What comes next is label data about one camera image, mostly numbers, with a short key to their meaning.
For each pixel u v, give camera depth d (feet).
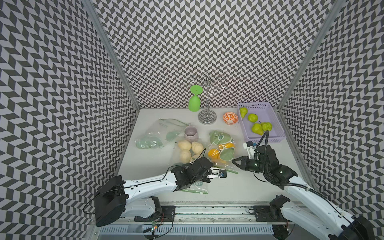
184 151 2.96
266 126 3.25
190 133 3.33
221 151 2.77
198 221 2.34
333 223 1.35
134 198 1.41
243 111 3.62
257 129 3.27
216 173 2.07
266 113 3.79
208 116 4.16
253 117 3.46
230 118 3.62
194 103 2.96
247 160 2.23
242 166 2.27
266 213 2.36
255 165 2.15
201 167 1.83
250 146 2.31
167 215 2.38
